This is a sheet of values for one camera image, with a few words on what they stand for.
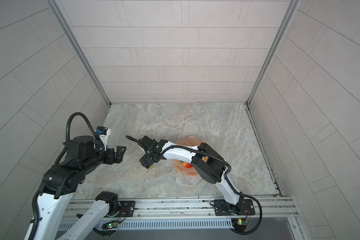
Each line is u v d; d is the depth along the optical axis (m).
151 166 0.77
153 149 0.65
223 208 0.71
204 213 0.71
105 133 0.56
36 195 0.39
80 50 0.87
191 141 0.93
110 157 0.55
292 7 0.71
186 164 0.82
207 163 0.52
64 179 0.39
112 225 0.65
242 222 0.68
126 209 0.71
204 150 0.51
